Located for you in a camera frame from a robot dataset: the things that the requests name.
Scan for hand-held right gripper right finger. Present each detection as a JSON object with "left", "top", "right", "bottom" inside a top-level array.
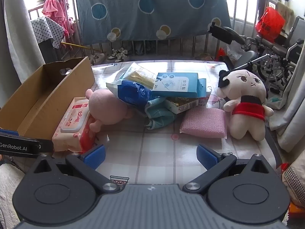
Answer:
[{"left": 182, "top": 144, "right": 274, "bottom": 194}]

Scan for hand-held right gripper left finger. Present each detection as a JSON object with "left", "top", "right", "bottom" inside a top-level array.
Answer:
[{"left": 33, "top": 144, "right": 121, "bottom": 195}]

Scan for pink plush toy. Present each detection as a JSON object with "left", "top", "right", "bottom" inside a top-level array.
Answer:
[{"left": 85, "top": 89, "right": 136, "bottom": 133}]

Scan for brown cardboard box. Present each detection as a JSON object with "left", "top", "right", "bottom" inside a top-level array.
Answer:
[{"left": 0, "top": 56, "right": 96, "bottom": 140}]

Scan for blue white tissue pack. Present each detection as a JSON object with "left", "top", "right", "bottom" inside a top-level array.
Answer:
[{"left": 106, "top": 79, "right": 158, "bottom": 106}]

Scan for light blue patch box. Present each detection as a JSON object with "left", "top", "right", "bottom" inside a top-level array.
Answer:
[{"left": 152, "top": 72, "right": 207, "bottom": 99}]

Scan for clear bag of yellow cloths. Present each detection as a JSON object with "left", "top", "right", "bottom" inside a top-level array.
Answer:
[{"left": 119, "top": 62, "right": 164, "bottom": 90}]

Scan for pink scrub sponge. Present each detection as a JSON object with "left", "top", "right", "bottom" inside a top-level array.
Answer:
[{"left": 179, "top": 106, "right": 228, "bottom": 139}]

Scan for white fuzzy cloth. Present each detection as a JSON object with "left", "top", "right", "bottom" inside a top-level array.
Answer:
[{"left": 0, "top": 163, "right": 25, "bottom": 222}]

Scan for pink wet wipes pack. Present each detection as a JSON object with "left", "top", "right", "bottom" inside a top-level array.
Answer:
[{"left": 52, "top": 97, "right": 97, "bottom": 153}]

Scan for plaid plastic tablecloth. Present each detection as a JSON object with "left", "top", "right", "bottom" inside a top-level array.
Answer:
[{"left": 92, "top": 60, "right": 283, "bottom": 186}]

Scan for gold tissue pack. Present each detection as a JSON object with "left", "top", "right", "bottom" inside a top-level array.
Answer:
[{"left": 165, "top": 97, "right": 199, "bottom": 114}]

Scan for teal ribbed towel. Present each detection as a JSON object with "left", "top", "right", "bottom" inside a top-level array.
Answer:
[{"left": 144, "top": 98, "right": 178, "bottom": 130}]

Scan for black-haired doll in red shirt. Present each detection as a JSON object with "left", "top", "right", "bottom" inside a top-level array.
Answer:
[{"left": 216, "top": 69, "right": 274, "bottom": 141}]

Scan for houndstooth cloth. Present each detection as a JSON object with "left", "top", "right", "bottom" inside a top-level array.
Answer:
[{"left": 282, "top": 159, "right": 305, "bottom": 206}]

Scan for dark grey cloth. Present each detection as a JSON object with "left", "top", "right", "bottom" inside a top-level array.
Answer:
[{"left": 38, "top": 38, "right": 59, "bottom": 64}]

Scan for white curtain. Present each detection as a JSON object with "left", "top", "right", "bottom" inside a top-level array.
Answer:
[{"left": 3, "top": 0, "right": 46, "bottom": 77}]

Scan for grey curtain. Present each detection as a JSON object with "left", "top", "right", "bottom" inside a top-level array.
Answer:
[{"left": 269, "top": 60, "right": 305, "bottom": 153}]

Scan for white black sneaker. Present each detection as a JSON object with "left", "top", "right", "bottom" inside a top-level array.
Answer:
[
  {"left": 107, "top": 49, "right": 121, "bottom": 61},
  {"left": 116, "top": 48, "right": 129, "bottom": 62}
]

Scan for clear plastic bag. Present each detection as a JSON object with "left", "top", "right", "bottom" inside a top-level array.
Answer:
[{"left": 226, "top": 43, "right": 243, "bottom": 60}]

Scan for white polka dot cloth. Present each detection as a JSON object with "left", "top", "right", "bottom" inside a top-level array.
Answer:
[{"left": 30, "top": 17, "right": 65, "bottom": 49}]

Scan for yellow stick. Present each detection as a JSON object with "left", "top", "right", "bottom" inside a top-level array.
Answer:
[{"left": 61, "top": 42, "right": 102, "bottom": 52}]

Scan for metal railing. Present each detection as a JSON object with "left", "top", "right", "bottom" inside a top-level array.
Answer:
[{"left": 29, "top": 0, "right": 305, "bottom": 60}]

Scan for wheelchair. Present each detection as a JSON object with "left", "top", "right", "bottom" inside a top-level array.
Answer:
[{"left": 208, "top": 15, "right": 305, "bottom": 91}]

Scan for pink hanging clothes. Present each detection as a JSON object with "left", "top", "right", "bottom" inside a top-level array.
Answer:
[{"left": 42, "top": 0, "right": 78, "bottom": 43}]

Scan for red plastic bag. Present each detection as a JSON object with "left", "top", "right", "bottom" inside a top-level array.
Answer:
[{"left": 254, "top": 6, "right": 286, "bottom": 42}]

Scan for blue blanket with circles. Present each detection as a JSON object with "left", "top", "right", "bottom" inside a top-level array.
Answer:
[{"left": 75, "top": 0, "right": 233, "bottom": 46}]

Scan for beige hanging towel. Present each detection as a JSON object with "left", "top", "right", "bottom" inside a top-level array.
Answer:
[{"left": 276, "top": 1, "right": 295, "bottom": 25}]

